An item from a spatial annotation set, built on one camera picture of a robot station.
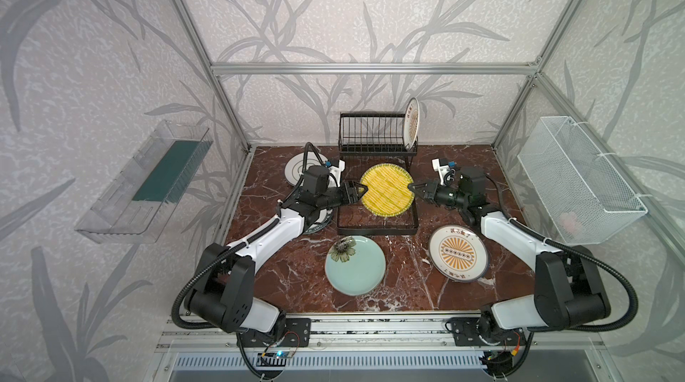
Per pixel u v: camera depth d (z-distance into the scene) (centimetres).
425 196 74
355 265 87
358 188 79
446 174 77
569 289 43
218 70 94
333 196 72
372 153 114
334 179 69
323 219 98
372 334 75
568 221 74
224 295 42
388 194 83
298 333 73
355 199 74
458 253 89
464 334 73
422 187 78
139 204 64
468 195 68
